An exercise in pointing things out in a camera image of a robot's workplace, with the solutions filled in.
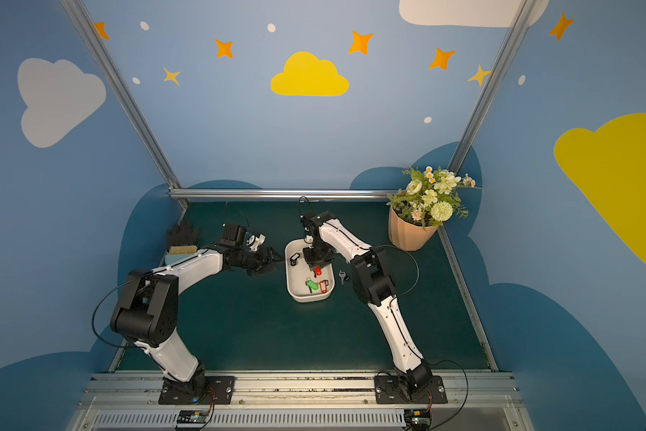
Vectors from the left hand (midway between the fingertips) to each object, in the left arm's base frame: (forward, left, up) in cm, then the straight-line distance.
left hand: (281, 260), depth 92 cm
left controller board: (-45, +20, -11) cm, 50 cm away
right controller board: (-43, -42, -11) cm, 62 cm away
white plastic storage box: (-4, -8, -10) cm, 13 cm away
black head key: (-1, -23, -9) cm, 24 cm away
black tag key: (+6, -3, -9) cm, 12 cm away
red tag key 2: (-4, -15, -9) cm, 18 cm away
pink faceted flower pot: (+10, -45, +2) cm, 46 cm away
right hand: (+3, -12, -8) cm, 15 cm away
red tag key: (+1, -13, -8) cm, 15 cm away
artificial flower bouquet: (+11, -48, +21) cm, 54 cm away
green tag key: (-5, -11, -9) cm, 15 cm away
